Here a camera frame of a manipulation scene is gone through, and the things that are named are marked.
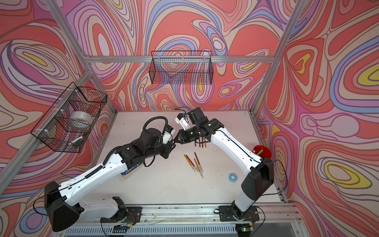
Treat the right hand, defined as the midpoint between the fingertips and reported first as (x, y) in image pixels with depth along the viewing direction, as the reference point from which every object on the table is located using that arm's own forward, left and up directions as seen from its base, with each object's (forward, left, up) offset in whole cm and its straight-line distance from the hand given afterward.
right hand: (176, 144), depth 73 cm
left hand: (0, 0, -1) cm, 1 cm away
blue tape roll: (-9, -31, -24) cm, 40 cm away
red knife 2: (+1, -12, -23) cm, 26 cm away
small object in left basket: (+1, +49, +3) cm, 49 cm away
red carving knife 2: (+15, -15, -23) cm, 31 cm away
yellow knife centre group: (0, -6, -23) cm, 24 cm away
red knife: (0, -7, -23) cm, 24 cm away
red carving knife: (+14, -13, -23) cm, 30 cm away
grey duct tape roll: (+10, +46, +11) cm, 49 cm away
